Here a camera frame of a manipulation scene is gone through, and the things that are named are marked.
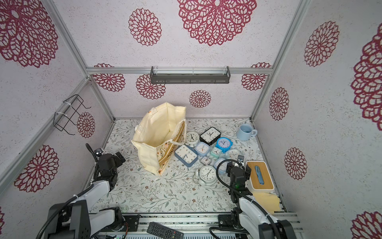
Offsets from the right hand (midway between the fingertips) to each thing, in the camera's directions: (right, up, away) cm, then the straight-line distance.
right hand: (239, 162), depth 86 cm
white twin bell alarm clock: (-19, -8, +1) cm, 20 cm away
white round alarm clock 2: (-1, +3, +11) cm, 12 cm away
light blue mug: (+10, +17, +18) cm, 27 cm away
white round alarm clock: (-27, +13, +17) cm, 35 cm away
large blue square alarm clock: (-31, +2, +11) cm, 33 cm away
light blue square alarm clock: (-20, +6, +14) cm, 26 cm away
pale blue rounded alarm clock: (-11, -4, -3) cm, 12 cm away
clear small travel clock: (-19, -1, +9) cm, 21 cm away
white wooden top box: (+11, -10, -2) cm, 15 cm away
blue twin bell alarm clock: (-5, +9, +17) cm, 20 cm away
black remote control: (-41, -30, -16) cm, 53 cm away
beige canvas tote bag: (-49, +15, +15) cm, 54 cm away
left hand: (-75, +2, +3) cm, 75 cm away
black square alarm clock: (-14, +14, +20) cm, 28 cm away
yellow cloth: (+16, -22, -3) cm, 27 cm away
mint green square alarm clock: (-12, +4, +12) cm, 17 cm away
